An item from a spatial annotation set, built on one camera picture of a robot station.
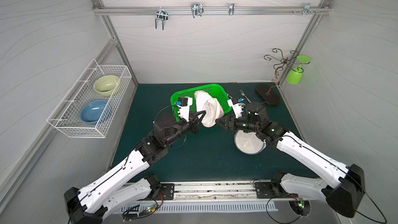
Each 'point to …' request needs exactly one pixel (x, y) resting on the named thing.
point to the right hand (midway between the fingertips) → (218, 119)
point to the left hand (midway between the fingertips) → (205, 112)
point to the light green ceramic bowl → (104, 85)
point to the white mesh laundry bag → (249, 142)
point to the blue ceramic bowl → (91, 112)
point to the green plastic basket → (214, 90)
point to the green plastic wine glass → (295, 75)
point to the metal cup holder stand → (263, 90)
